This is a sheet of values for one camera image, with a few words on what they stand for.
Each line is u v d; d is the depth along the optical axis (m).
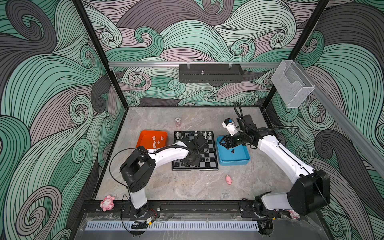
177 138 0.98
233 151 0.93
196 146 0.67
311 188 0.45
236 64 0.93
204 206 0.76
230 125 0.74
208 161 0.90
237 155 0.94
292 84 0.79
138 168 0.46
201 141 0.69
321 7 0.71
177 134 1.01
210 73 0.96
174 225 0.70
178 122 1.04
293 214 0.69
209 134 1.01
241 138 0.69
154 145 0.95
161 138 1.00
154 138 1.00
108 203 0.73
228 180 0.81
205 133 1.00
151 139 1.00
